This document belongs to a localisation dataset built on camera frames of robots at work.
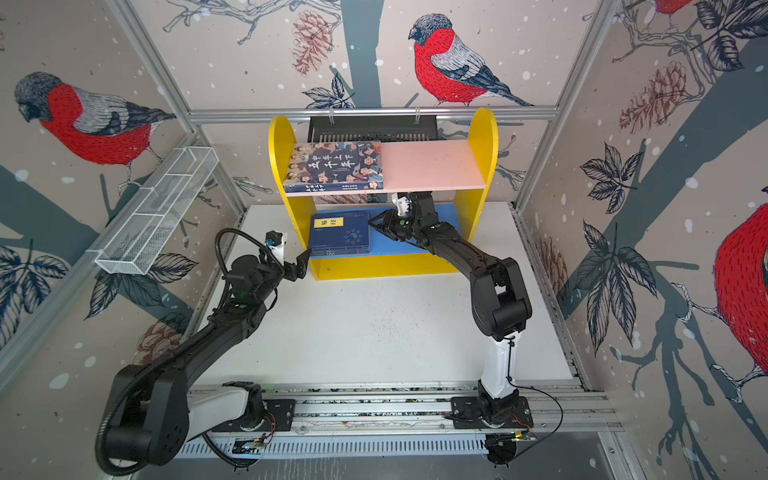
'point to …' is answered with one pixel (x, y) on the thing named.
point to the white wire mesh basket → (164, 202)
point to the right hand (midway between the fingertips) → (371, 227)
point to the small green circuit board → (246, 446)
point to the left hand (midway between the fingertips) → (294, 244)
